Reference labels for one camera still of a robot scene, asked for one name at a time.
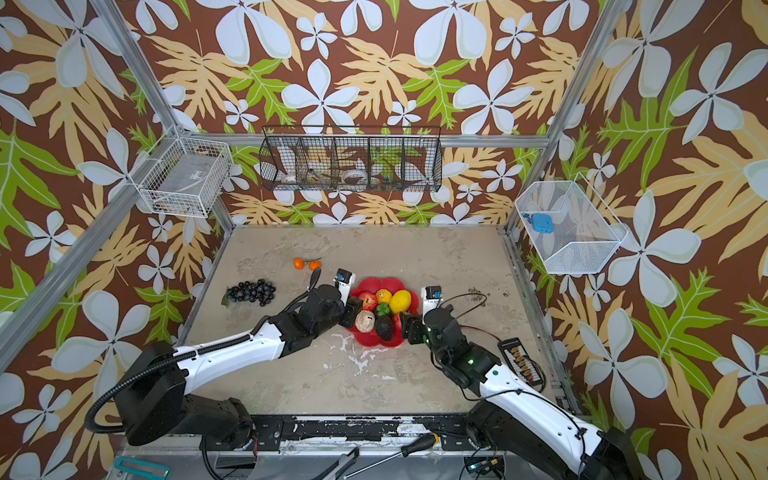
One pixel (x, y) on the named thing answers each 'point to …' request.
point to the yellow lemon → (400, 301)
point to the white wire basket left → (184, 177)
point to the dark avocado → (385, 327)
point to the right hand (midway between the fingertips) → (407, 313)
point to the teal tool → (141, 473)
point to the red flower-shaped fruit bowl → (390, 285)
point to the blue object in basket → (541, 223)
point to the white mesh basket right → (586, 233)
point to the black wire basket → (346, 158)
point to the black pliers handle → (345, 460)
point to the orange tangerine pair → (312, 264)
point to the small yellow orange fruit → (383, 296)
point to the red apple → (369, 301)
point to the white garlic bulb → (365, 321)
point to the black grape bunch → (260, 291)
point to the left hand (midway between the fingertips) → (355, 295)
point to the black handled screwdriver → (408, 449)
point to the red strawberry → (397, 323)
